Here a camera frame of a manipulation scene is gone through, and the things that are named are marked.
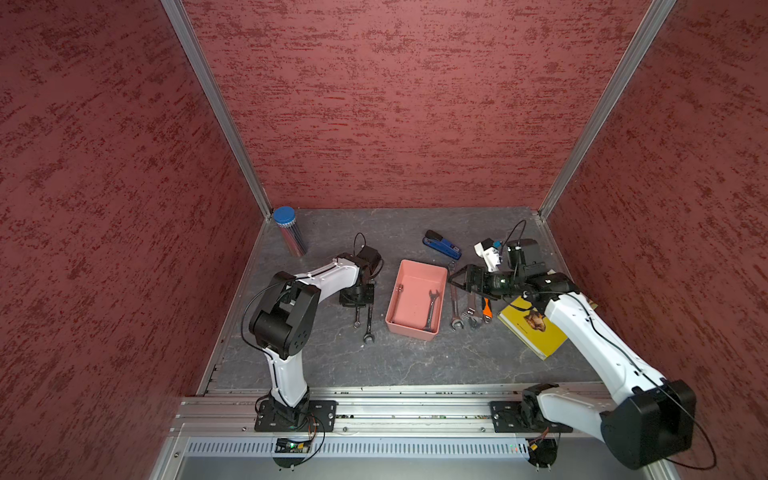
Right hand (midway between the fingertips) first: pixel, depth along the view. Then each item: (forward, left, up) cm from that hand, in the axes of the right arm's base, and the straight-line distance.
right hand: (456, 289), depth 77 cm
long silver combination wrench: (+1, -3, -20) cm, 20 cm away
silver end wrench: (-4, +25, -20) cm, 32 cm away
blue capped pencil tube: (+26, +50, +2) cm, 57 cm away
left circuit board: (-31, +45, -20) cm, 58 cm away
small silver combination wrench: (-1, +28, -18) cm, 33 cm away
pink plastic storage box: (+6, +9, -19) cm, 22 cm away
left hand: (+4, +28, -18) cm, 34 cm away
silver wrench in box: (0, +6, -19) cm, 19 cm away
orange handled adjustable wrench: (+2, -13, -18) cm, 23 cm away
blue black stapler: (+30, +1, -16) cm, 34 cm away
